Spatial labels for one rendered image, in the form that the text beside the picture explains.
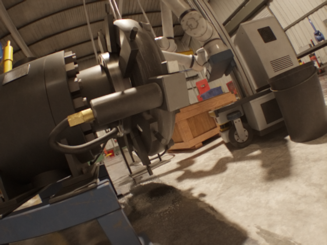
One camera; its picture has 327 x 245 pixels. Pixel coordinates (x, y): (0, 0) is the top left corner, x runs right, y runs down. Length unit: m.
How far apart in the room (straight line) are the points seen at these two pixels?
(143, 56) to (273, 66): 0.96
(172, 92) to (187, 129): 1.26
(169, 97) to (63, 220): 0.46
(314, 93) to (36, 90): 1.16
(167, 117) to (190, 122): 1.17
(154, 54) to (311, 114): 0.76
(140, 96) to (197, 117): 1.43
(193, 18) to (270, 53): 0.61
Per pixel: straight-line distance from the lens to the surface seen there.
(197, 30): 1.03
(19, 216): 0.55
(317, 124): 0.92
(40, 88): 0.64
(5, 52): 5.47
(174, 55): 1.75
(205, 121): 1.87
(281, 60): 1.33
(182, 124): 1.69
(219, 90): 2.29
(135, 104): 0.43
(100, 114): 0.42
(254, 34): 1.32
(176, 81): 0.47
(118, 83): 0.67
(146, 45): 0.60
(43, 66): 0.70
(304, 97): 0.87
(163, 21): 1.41
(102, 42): 1.05
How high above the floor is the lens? 0.33
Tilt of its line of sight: 2 degrees up
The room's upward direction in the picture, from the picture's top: 21 degrees counter-clockwise
